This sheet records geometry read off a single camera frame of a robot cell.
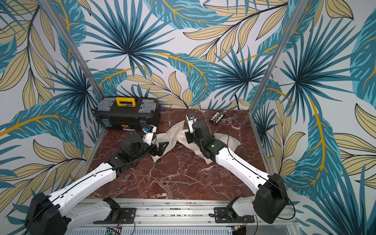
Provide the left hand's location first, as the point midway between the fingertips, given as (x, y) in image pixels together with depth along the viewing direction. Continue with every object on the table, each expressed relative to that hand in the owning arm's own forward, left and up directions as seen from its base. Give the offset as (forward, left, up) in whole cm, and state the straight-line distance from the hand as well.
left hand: (161, 141), depth 77 cm
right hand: (+3, -9, +4) cm, 11 cm away
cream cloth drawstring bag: (+12, -3, -12) cm, 17 cm away
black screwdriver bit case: (+34, -36, -18) cm, 53 cm away
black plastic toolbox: (+23, +26, -4) cm, 35 cm away
